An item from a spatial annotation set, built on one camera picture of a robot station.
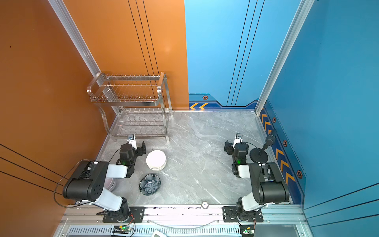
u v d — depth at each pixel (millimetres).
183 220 746
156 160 847
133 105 1118
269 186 445
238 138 801
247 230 694
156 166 830
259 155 917
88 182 459
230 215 725
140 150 862
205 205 711
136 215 745
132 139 807
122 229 706
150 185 823
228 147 847
